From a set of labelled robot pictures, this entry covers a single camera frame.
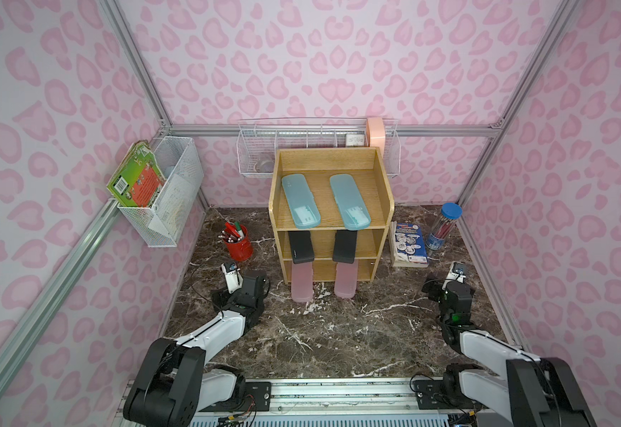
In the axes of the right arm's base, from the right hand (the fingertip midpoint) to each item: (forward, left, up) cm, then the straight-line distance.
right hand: (445, 274), depth 88 cm
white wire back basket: (+40, +64, +26) cm, 80 cm away
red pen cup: (+10, +71, +3) cm, 72 cm away
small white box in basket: (+37, +30, +27) cm, 55 cm away
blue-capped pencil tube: (+18, -3, +10) cm, 21 cm away
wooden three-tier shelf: (+24, +26, +24) cm, 43 cm away
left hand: (-4, +71, +1) cm, 71 cm away
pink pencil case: (-1, +48, -4) cm, 48 cm away
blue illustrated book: (+16, +8, -6) cm, 19 cm away
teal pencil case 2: (+9, +32, +24) cm, 41 cm away
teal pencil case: (+7, +46, +25) cm, 53 cm away
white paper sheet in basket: (+10, +86, +20) cm, 89 cm away
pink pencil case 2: (0, +32, -4) cm, 33 cm away
